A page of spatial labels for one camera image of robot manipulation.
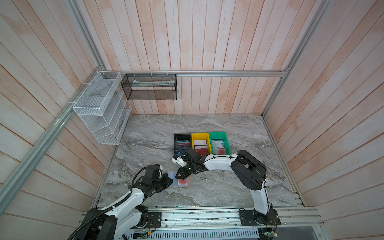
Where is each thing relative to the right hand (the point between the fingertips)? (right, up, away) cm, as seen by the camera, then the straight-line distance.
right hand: (176, 177), depth 88 cm
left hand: (-2, -3, -2) cm, 4 cm away
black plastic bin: (+2, +22, +20) cm, 30 cm away
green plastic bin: (+29, +24, +11) cm, 39 cm away
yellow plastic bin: (+17, +24, +12) cm, 31 cm away
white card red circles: (+3, -2, -3) cm, 5 cm away
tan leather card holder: (+7, -2, -2) cm, 7 cm away
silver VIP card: (+27, +18, +13) cm, 36 cm away
